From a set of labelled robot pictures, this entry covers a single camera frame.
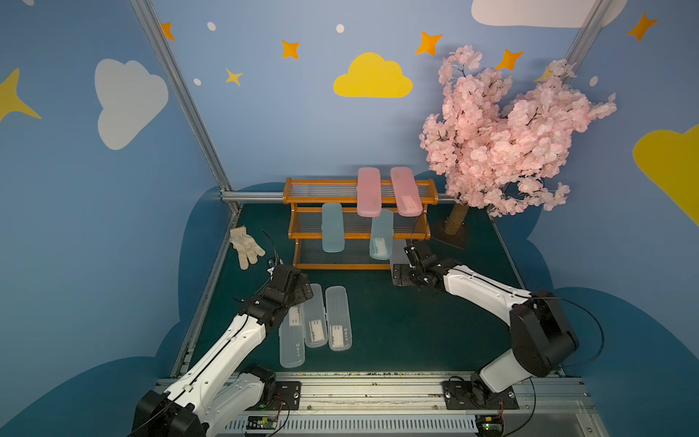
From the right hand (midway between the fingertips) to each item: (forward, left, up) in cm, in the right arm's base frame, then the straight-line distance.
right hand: (410, 271), depth 92 cm
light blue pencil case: (+11, +28, +9) cm, 31 cm away
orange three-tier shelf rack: (+12, +35, +22) cm, 43 cm away
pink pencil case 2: (+13, +4, +23) cm, 27 cm away
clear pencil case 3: (-19, +23, -7) cm, 30 cm away
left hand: (-10, +37, +5) cm, 39 cm away
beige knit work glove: (+11, +63, -6) cm, 64 cm away
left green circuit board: (-45, +42, -8) cm, 62 cm away
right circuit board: (-41, -20, -11) cm, 47 cm away
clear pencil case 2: (-16, +31, -7) cm, 36 cm away
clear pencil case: (-23, +38, -7) cm, 45 cm away
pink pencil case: (+14, +15, +23) cm, 31 cm away
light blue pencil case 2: (+5, +10, +9) cm, 15 cm away
